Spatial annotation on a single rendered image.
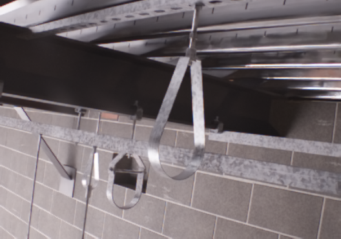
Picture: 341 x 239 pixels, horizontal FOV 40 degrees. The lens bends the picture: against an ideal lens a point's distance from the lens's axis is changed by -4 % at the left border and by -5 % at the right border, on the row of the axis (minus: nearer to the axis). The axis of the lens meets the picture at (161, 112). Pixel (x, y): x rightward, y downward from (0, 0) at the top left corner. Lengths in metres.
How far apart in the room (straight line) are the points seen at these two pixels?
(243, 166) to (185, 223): 1.57
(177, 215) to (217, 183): 0.35
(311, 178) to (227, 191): 1.47
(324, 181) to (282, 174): 0.11
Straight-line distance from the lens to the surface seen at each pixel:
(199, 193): 2.57
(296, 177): 1.01
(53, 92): 1.59
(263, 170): 1.06
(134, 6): 0.98
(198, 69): 0.84
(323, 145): 1.61
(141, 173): 1.69
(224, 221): 2.44
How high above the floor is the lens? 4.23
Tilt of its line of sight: 3 degrees up
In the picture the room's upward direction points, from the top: 8 degrees clockwise
